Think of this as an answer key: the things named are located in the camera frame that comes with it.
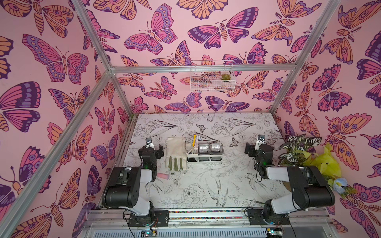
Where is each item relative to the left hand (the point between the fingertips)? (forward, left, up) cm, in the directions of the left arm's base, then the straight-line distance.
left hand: (153, 144), depth 94 cm
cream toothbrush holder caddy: (-9, -25, +3) cm, 27 cm away
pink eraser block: (-18, -8, -5) cm, 21 cm away
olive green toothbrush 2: (-12, -15, -6) cm, 20 cm away
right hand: (+1, -66, +1) cm, 66 cm away
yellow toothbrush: (+2, -26, +3) cm, 27 cm away
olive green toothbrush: (-11, -11, -6) cm, 17 cm away
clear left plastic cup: (0, -33, -6) cm, 33 cm away
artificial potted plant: (-13, -79, +14) cm, 82 cm away
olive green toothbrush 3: (-11, -18, -7) cm, 22 cm away
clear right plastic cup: (0, -41, -5) cm, 41 cm away
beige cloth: (+1, -14, -7) cm, 16 cm away
